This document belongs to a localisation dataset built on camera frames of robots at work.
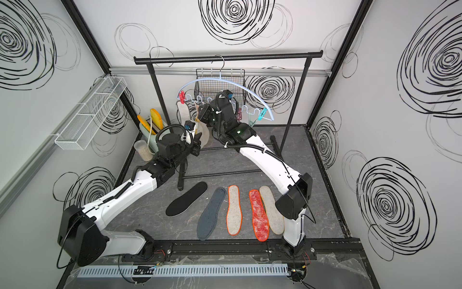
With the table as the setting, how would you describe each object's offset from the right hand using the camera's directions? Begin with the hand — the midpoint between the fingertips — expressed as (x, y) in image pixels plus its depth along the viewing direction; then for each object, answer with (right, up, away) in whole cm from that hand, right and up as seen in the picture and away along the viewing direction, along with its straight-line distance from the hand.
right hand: (202, 108), depth 70 cm
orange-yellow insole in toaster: (-37, -3, +29) cm, 47 cm away
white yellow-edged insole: (+32, -49, +12) cm, 59 cm away
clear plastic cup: (-37, -17, +26) cm, 48 cm away
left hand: (-2, -9, +6) cm, 12 cm away
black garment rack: (-15, -36, +22) cm, 45 cm away
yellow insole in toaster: (-29, -1, +26) cm, 39 cm away
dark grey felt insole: (+1, -49, +12) cm, 51 cm away
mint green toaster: (-31, -11, +23) cm, 41 cm away
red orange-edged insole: (+25, -48, +12) cm, 55 cm away
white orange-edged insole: (+13, -48, +12) cm, 51 cm away
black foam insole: (-12, -43, +17) cm, 48 cm away
